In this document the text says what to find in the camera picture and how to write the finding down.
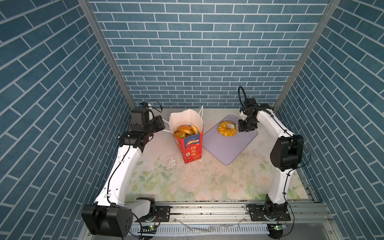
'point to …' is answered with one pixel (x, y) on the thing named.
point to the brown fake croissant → (185, 128)
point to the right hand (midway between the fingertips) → (241, 127)
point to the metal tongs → (232, 126)
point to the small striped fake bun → (180, 135)
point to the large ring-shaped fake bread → (227, 129)
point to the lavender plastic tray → (226, 149)
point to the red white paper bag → (190, 147)
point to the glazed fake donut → (195, 129)
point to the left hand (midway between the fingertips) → (163, 118)
